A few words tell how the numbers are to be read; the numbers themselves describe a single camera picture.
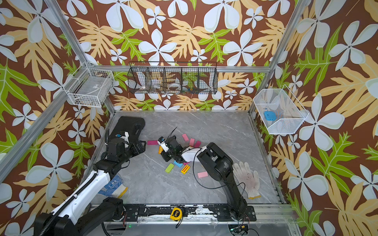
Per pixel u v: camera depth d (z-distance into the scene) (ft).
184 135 3.43
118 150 2.06
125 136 2.43
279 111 2.75
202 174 2.89
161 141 2.83
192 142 3.33
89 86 2.78
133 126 3.43
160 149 3.20
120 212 2.15
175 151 2.56
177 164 2.89
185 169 2.90
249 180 2.77
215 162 1.79
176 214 2.37
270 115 2.69
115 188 2.67
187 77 3.18
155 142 2.90
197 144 3.32
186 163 2.96
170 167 2.95
